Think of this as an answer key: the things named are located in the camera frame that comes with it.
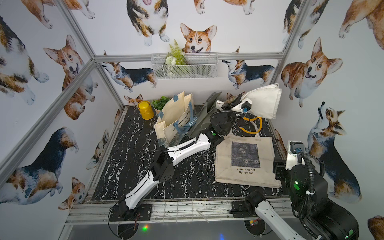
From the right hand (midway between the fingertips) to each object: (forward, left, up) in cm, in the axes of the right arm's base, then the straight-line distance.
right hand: (287, 152), depth 54 cm
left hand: (+29, +12, +2) cm, 31 cm away
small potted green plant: (+48, +61, -22) cm, 81 cm away
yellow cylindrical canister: (+48, +72, -27) cm, 90 cm away
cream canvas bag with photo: (+13, +5, -36) cm, 39 cm away
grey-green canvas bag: (+29, +30, -17) cm, 45 cm away
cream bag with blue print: (+41, +49, -30) cm, 71 cm away
